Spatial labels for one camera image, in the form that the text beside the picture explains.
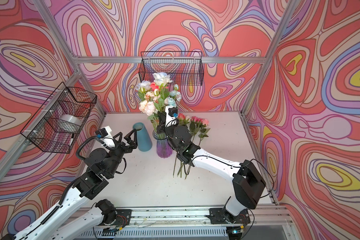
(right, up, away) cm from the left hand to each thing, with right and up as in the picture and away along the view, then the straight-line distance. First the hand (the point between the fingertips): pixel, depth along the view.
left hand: (131, 131), depth 66 cm
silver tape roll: (-32, +6, +8) cm, 34 cm away
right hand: (+12, +7, +4) cm, 15 cm away
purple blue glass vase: (+11, -13, +33) cm, 37 cm away
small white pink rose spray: (+23, -24, +25) cm, 41 cm away
